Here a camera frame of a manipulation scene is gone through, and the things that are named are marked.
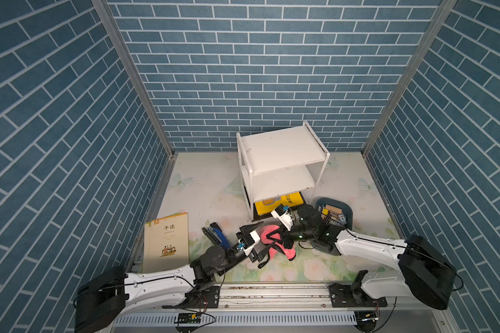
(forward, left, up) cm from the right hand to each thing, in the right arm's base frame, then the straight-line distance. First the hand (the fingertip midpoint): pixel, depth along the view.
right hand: (271, 236), depth 77 cm
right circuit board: (-22, -34, -12) cm, 43 cm away
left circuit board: (-26, +27, -14) cm, 40 cm away
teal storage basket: (+18, -29, -9) cm, 36 cm away
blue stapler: (+2, +23, -9) cm, 25 cm away
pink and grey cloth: (0, 0, +2) cm, 2 cm away
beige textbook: (-3, +43, -9) cm, 44 cm away
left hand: (-4, 0, +10) cm, 10 cm away
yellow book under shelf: (+14, +2, -1) cm, 14 cm away
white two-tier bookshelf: (+17, 0, +22) cm, 28 cm away
